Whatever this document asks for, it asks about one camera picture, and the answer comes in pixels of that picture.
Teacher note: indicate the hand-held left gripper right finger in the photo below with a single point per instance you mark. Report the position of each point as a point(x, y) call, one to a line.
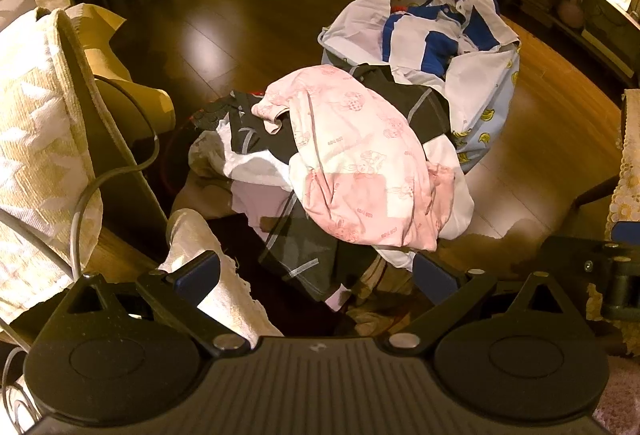
point(432, 277)

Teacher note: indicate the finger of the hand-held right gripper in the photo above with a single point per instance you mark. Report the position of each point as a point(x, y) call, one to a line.
point(575, 250)

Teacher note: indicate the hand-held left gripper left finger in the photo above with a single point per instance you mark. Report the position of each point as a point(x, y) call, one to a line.
point(197, 282)

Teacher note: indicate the pink printed garment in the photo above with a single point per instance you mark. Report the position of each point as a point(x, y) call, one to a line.
point(350, 140)

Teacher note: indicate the cream knitted cloth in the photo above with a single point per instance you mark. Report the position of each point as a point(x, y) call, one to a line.
point(237, 302)

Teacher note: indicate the brown garment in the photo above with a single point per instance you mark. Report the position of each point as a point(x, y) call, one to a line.
point(205, 195)

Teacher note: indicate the beige floral patterned mat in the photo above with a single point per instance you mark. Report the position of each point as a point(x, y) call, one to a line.
point(630, 165)

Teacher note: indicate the black garment with grey seams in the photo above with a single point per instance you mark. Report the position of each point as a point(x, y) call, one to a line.
point(310, 245)
point(420, 105)

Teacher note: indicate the blue banana print laundry bag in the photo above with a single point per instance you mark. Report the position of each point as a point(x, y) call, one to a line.
point(495, 115)

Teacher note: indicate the tan cardboard box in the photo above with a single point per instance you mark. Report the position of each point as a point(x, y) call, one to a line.
point(145, 105)

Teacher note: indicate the beige patterned cushion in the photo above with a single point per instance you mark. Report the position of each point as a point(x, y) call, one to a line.
point(35, 140)

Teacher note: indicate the pink vase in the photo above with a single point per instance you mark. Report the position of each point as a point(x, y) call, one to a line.
point(570, 12)

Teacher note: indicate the white and blue jacket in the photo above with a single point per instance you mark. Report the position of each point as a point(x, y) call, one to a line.
point(440, 40)

